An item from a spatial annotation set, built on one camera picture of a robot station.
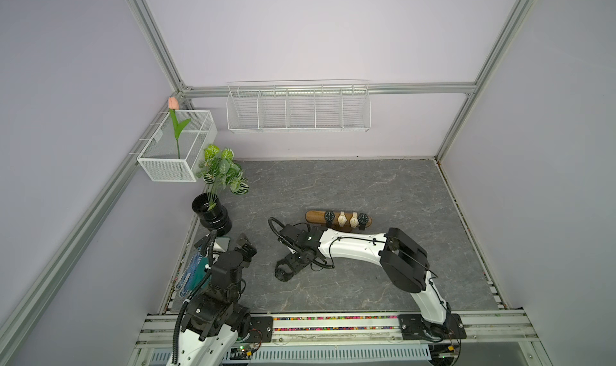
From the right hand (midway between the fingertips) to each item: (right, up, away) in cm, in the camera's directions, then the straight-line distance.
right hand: (294, 261), depth 86 cm
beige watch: (+18, +15, +3) cm, 23 cm away
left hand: (-17, +9, -12) cm, 23 cm away
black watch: (+13, +16, +3) cm, 20 cm away
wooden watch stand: (+9, +15, +3) cm, 18 cm away
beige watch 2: (+22, +14, +2) cm, 26 cm away
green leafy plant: (-25, +34, -7) cm, 42 cm away
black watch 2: (+25, +15, +2) cm, 29 cm away
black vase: (-30, +17, 0) cm, 35 cm away
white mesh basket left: (-40, +36, -14) cm, 55 cm away
